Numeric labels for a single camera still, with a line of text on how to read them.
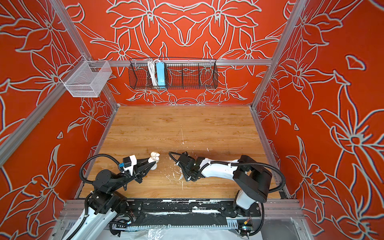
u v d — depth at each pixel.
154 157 0.66
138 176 0.59
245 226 0.68
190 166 0.65
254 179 0.44
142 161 0.66
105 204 0.55
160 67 0.90
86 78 0.91
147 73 1.01
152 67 0.88
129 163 0.56
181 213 0.73
